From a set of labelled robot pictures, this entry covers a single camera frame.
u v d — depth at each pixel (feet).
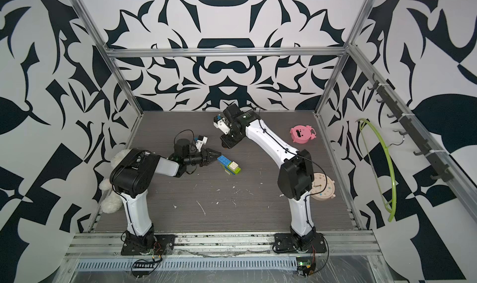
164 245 2.43
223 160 2.99
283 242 2.44
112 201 2.49
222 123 2.56
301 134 3.45
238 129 2.04
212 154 2.98
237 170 2.86
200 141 3.00
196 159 2.81
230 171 2.93
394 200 1.95
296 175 1.66
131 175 1.72
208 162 2.86
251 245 2.48
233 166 2.85
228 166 2.89
